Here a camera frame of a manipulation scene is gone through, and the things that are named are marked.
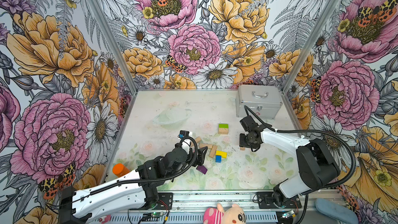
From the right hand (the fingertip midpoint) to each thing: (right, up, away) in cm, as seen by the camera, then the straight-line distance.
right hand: (244, 148), depth 89 cm
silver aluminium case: (+15, +27, +8) cm, 32 cm away
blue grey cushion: (+36, -22, -20) cm, 46 cm away
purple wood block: (-24, -9, -6) cm, 26 cm away
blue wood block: (-15, -4, -4) cm, 16 cm away
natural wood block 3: (-20, +1, +3) cm, 20 cm away
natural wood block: (-11, +9, +7) cm, 16 cm away
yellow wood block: (-12, -3, 0) cm, 13 cm away
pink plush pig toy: (-11, -20, -25) cm, 34 cm away
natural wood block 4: (-18, -1, 0) cm, 18 cm away
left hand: (-26, +4, -17) cm, 31 cm away
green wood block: (-11, +12, +10) cm, 19 cm away
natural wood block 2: (-27, +4, +6) cm, 28 cm away
